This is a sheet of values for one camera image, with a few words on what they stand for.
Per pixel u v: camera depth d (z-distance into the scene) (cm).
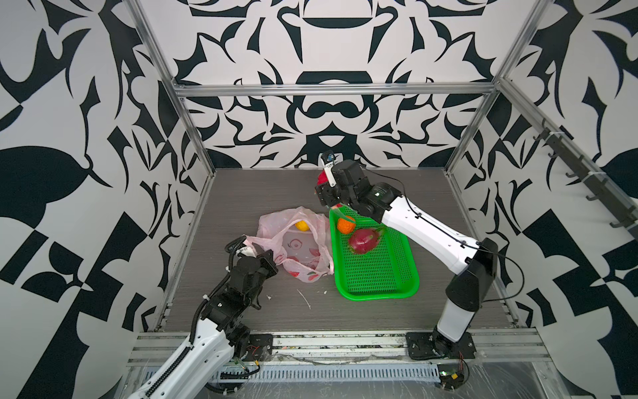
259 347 73
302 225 96
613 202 54
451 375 71
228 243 65
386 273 89
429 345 74
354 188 57
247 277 58
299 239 96
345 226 94
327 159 66
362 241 88
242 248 69
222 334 53
